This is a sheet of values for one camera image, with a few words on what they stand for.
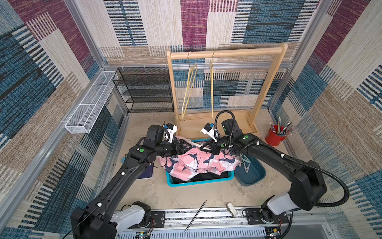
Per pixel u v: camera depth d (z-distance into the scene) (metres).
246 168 0.89
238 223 0.73
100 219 0.38
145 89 1.11
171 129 0.68
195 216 0.74
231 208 0.74
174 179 0.78
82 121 0.70
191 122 1.13
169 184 0.75
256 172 0.88
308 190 0.42
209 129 0.70
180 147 0.64
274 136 0.95
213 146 0.68
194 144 0.76
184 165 0.77
